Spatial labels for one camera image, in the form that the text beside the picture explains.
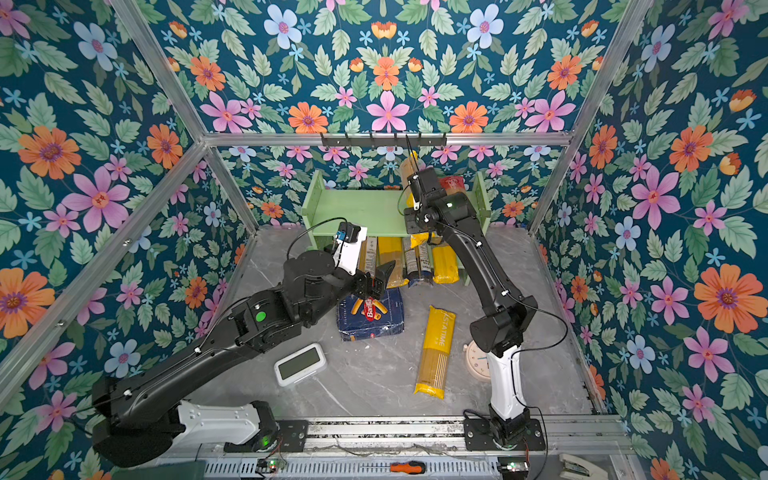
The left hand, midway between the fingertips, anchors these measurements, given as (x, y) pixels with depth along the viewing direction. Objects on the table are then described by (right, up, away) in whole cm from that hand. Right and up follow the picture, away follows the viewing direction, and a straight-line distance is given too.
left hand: (381, 249), depth 59 cm
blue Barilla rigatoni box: (-7, -20, +29) cm, 36 cm away
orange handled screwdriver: (+7, -51, +10) cm, 52 cm away
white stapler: (+45, -51, +9) cm, 68 cm away
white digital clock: (-24, -32, +22) cm, 46 cm away
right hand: (+8, +10, +22) cm, 25 cm away
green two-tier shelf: (-3, +12, +31) cm, 33 cm away
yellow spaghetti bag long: (0, +1, +33) cm, 33 cm away
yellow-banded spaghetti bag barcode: (+17, -4, +31) cm, 36 cm away
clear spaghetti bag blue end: (+9, -3, +32) cm, 33 cm away
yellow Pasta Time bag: (+14, -30, +25) cm, 41 cm away
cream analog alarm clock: (+25, -31, +24) cm, 47 cm away
